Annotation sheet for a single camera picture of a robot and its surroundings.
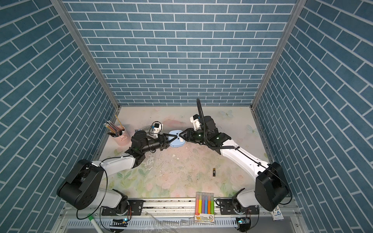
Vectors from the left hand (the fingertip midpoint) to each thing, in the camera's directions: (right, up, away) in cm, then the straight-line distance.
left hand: (179, 141), depth 77 cm
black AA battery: (+20, -20, +9) cm, 29 cm away
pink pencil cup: (-37, -1, +15) cm, 40 cm away
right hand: (+1, +3, 0) cm, 3 cm away
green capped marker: (-43, -37, -6) cm, 57 cm away
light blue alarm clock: (0, 0, 0) cm, 0 cm away
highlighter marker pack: (+13, -34, -4) cm, 36 cm away
